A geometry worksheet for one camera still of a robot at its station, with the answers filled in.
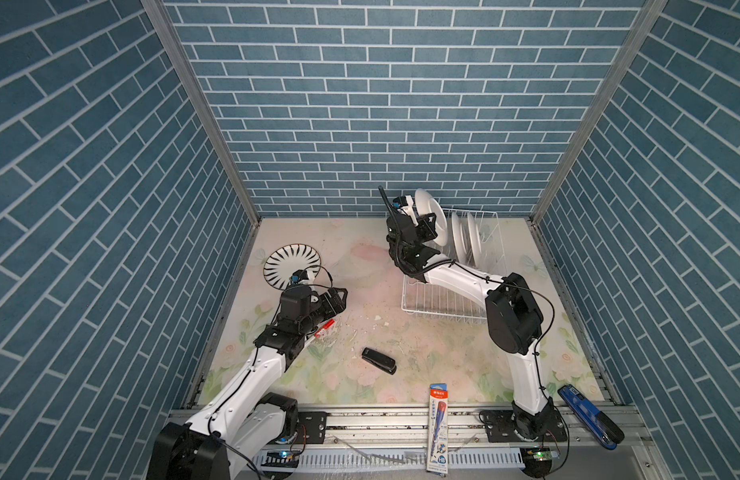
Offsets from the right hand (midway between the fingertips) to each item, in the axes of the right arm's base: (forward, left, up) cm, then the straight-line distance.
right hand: (432, 215), depth 87 cm
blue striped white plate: (-2, +50, -24) cm, 56 cm away
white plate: (+2, +2, +2) cm, 4 cm away
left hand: (-22, +25, -11) cm, 35 cm away
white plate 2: (+5, -11, -11) cm, 16 cm away
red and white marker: (-26, +30, -24) cm, 47 cm away
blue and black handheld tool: (-47, -43, -24) cm, 68 cm away
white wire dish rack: (-14, 0, -24) cm, 28 cm away
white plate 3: (+1, -14, -11) cm, 18 cm away
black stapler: (-36, +12, -23) cm, 44 cm away
